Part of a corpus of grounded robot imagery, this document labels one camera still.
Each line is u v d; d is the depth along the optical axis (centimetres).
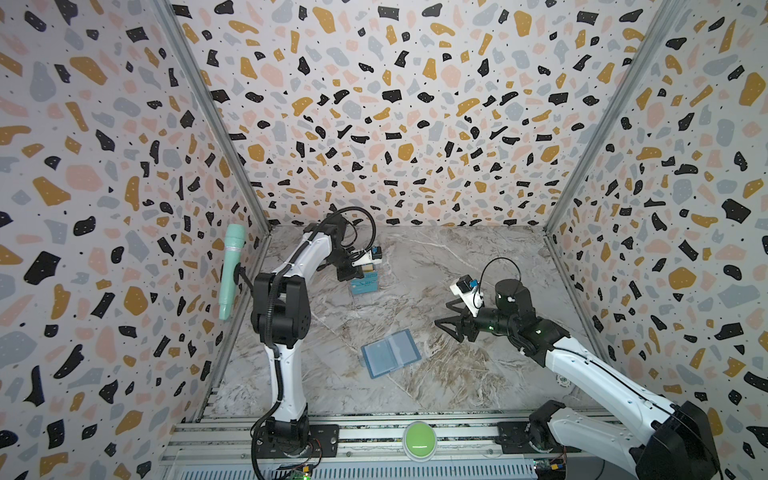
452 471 78
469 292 66
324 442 73
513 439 74
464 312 68
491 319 66
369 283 100
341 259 84
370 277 98
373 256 86
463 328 67
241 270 76
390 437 75
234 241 73
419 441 73
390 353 88
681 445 39
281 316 56
